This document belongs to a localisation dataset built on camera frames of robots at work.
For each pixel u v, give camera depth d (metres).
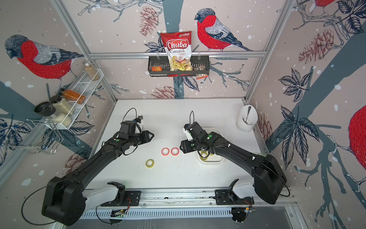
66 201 0.39
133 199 0.73
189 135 0.68
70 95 0.72
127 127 0.65
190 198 0.74
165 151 0.91
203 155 0.70
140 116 1.08
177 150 0.91
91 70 0.85
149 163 0.86
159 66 0.95
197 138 0.62
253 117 0.94
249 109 0.95
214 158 0.85
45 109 0.58
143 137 0.74
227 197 0.66
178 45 0.81
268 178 0.41
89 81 0.90
